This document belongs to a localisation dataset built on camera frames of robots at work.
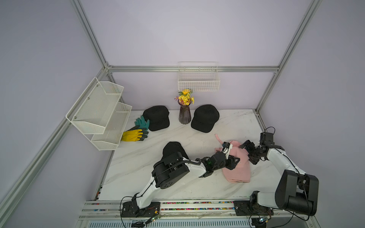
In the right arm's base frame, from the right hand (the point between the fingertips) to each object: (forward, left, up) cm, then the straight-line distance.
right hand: (243, 152), depth 89 cm
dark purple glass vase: (+29, +37, +5) cm, 47 cm away
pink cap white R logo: (-13, +4, -1) cm, 13 cm away
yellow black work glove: (+18, +75, -2) cm, 77 cm away
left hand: (-6, +5, +2) cm, 8 cm away
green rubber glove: (+28, +70, -2) cm, 76 cm away
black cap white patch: (+5, +47, -1) cm, 47 cm away
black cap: (+31, +58, +2) cm, 65 cm away
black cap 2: (+34, +21, -3) cm, 40 cm away
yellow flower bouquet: (+31, +37, +21) cm, 52 cm away
